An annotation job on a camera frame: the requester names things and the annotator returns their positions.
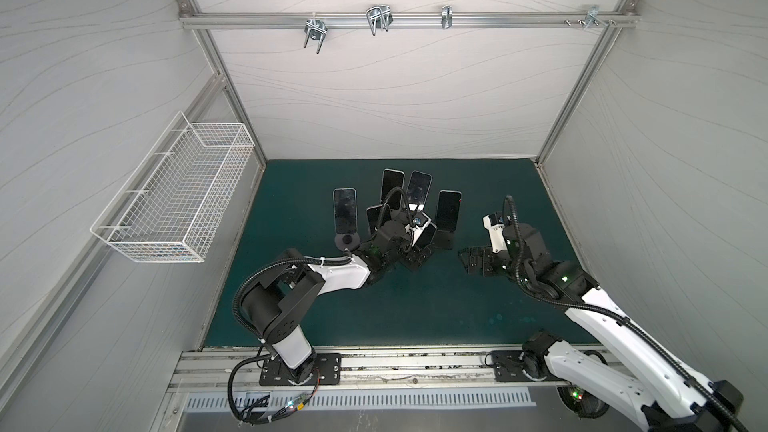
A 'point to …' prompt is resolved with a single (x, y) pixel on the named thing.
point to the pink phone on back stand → (419, 187)
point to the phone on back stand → (392, 178)
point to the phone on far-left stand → (345, 210)
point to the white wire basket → (173, 205)
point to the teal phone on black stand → (449, 204)
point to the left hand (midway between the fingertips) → (427, 230)
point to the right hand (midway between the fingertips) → (479, 243)
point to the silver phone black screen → (427, 237)
